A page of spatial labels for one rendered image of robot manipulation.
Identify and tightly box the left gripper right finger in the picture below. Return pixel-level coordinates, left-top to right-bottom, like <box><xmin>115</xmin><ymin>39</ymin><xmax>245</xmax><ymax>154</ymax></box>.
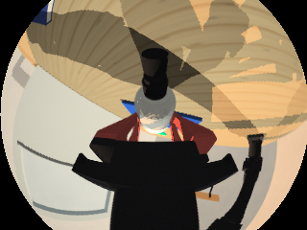
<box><xmin>170</xmin><ymin>112</ymin><xmax>217</xmax><ymax>154</ymax></box>

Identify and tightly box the blue flat rectangular pad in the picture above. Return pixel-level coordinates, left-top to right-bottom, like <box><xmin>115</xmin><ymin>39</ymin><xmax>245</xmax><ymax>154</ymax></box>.
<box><xmin>122</xmin><ymin>100</ymin><xmax>202</xmax><ymax>124</ymax></box>

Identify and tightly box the dark blue book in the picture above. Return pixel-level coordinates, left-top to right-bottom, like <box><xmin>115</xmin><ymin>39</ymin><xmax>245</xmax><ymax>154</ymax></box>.
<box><xmin>32</xmin><ymin>0</ymin><xmax>55</xmax><ymax>25</ymax></box>

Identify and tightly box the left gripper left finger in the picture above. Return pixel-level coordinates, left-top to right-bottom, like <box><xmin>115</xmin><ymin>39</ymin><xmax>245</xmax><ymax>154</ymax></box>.
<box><xmin>93</xmin><ymin>112</ymin><xmax>141</xmax><ymax>141</ymax></box>

